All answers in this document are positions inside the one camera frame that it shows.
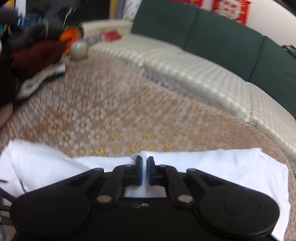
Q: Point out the white patterned bag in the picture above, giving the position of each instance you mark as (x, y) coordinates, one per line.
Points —
(131, 9)

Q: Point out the red printed pillow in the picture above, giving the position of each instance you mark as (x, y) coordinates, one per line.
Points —
(231, 10)

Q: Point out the cream houndstooth sofa cover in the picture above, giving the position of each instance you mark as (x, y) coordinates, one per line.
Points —
(185, 69)

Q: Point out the white and black cloth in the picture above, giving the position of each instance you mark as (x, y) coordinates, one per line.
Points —
(37, 81)

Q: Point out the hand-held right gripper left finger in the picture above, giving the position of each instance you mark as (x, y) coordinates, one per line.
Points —
(139, 171)

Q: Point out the white printed sweatshirt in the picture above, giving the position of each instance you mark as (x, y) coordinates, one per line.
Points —
(208, 166)

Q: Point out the orange plastic box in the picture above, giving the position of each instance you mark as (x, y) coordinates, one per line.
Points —
(68, 34)

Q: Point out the green sofa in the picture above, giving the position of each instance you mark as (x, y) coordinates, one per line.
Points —
(219, 37)

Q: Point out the black massager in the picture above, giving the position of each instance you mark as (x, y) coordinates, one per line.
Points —
(291, 49)

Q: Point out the red booklet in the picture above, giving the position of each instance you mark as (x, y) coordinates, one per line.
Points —
(111, 36)

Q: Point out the round white ornament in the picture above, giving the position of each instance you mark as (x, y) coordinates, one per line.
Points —
(79, 49)

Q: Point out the dark clothes pile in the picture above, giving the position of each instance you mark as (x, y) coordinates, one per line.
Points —
(34, 55)

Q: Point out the red rabbit print pillow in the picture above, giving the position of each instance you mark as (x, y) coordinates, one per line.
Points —
(187, 2)

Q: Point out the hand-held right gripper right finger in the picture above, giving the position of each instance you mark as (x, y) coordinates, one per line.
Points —
(151, 171)

